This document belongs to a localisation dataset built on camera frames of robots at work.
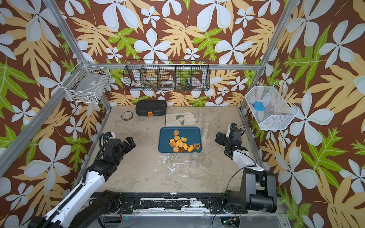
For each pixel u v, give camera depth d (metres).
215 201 0.75
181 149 0.93
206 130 0.96
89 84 0.86
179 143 0.96
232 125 0.82
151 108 1.15
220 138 0.83
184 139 0.99
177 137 1.01
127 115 1.15
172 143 0.96
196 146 0.96
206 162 0.90
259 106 0.86
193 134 1.04
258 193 0.42
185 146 0.96
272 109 0.83
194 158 0.86
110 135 0.71
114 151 0.60
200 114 1.05
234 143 0.69
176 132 1.04
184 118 1.11
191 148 0.94
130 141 0.74
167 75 0.98
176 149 0.94
